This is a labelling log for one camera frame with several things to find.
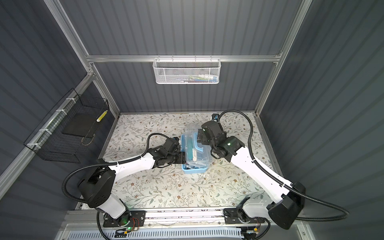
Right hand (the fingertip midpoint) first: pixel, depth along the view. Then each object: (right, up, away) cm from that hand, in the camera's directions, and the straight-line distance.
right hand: (208, 134), depth 76 cm
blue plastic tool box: (-5, -13, +6) cm, 15 cm away
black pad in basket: (-63, +5, -1) cm, 64 cm away
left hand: (-13, -14, +12) cm, 23 cm away
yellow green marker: (-58, +10, +5) cm, 59 cm away
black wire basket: (-71, 0, -4) cm, 71 cm away
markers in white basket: (-4, +34, +18) cm, 39 cm away
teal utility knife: (-10, -8, +7) cm, 14 cm away
